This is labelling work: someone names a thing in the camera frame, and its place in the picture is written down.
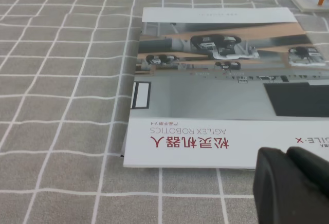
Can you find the brochure stack underneath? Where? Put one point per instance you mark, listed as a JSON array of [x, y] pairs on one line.
[[189, 101]]

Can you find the grey checkered tablecloth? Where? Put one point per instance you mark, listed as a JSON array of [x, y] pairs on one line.
[[66, 76]]

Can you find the Agilex robotics brochure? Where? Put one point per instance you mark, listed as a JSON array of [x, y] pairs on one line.
[[289, 84]]

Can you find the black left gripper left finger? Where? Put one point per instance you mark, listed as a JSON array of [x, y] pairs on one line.
[[283, 194]]

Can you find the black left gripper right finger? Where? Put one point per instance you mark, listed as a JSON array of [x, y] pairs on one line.
[[312, 166]]

